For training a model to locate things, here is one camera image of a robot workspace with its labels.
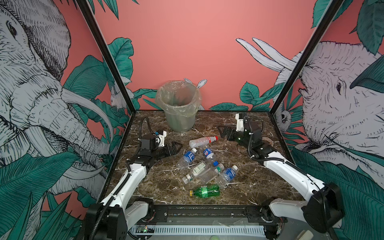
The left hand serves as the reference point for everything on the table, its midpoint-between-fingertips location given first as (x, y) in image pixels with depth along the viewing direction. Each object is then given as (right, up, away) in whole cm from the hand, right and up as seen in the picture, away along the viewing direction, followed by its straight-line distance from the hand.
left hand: (177, 145), depth 80 cm
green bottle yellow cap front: (+16, -24, -4) cm, 29 cm away
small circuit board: (-14, -39, -10) cm, 42 cm away
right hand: (+24, +11, -3) cm, 26 cm away
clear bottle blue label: (+6, -8, +8) cm, 13 cm away
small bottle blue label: (+18, -6, +11) cm, 22 cm away
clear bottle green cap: (+18, -19, +8) cm, 27 cm away
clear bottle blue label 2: (+28, -17, +2) cm, 33 cm away
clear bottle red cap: (+14, 0, +18) cm, 23 cm away
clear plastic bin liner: (-3, +32, +35) cm, 48 cm away
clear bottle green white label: (+11, -15, +4) cm, 19 cm away
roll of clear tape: (+62, 0, +23) cm, 66 cm away
